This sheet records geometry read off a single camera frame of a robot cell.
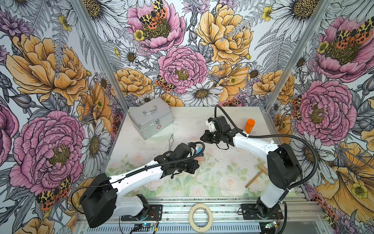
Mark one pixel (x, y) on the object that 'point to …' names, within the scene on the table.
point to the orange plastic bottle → (249, 126)
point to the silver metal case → (149, 118)
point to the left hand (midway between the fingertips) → (196, 170)
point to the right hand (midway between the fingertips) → (201, 142)
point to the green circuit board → (144, 227)
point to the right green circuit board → (272, 224)
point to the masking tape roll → (207, 227)
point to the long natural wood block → (200, 159)
